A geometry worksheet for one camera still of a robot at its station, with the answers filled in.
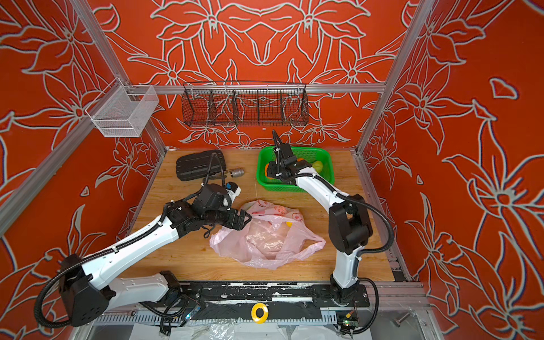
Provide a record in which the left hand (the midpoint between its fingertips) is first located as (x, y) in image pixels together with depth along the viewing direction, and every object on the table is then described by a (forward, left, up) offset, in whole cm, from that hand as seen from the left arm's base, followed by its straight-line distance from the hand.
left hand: (244, 213), depth 76 cm
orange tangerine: (+21, -7, -1) cm, 22 cm away
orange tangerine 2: (+12, -19, +17) cm, 28 cm away
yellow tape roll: (-30, -9, -16) cm, 35 cm away
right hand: (+23, -9, 0) cm, 25 cm away
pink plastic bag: (0, -11, -17) cm, 20 cm away
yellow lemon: (+3, -18, -12) cm, 21 cm away
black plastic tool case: (+32, +29, -11) cm, 45 cm away
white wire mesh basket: (+39, +59, +16) cm, 73 cm away
